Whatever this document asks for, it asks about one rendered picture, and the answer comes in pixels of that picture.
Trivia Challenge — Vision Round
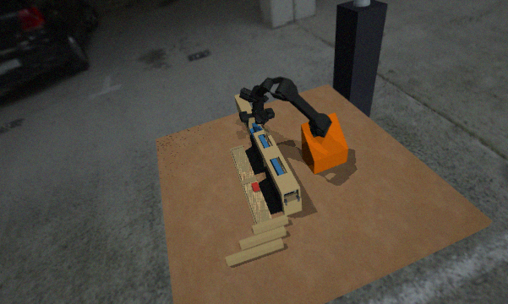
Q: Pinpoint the red cube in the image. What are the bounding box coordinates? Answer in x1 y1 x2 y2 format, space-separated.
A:
251 182 259 192

